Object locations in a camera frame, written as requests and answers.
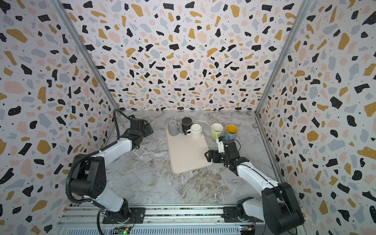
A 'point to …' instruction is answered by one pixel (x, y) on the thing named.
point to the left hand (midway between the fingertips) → (145, 128)
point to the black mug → (186, 123)
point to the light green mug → (216, 130)
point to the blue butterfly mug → (231, 132)
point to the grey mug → (174, 129)
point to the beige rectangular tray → (186, 153)
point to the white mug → (195, 131)
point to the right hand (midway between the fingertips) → (212, 154)
